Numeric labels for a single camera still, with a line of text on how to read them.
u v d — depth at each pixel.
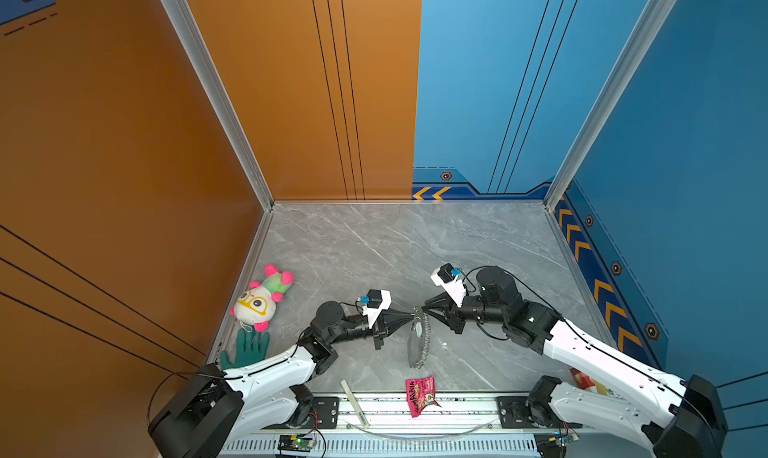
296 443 0.71
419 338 0.71
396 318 0.67
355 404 0.75
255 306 0.85
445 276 0.62
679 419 0.39
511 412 0.72
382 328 0.65
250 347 0.83
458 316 0.63
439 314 0.69
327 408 0.74
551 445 0.70
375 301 0.61
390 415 0.76
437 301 0.71
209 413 0.41
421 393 0.76
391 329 0.69
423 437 0.71
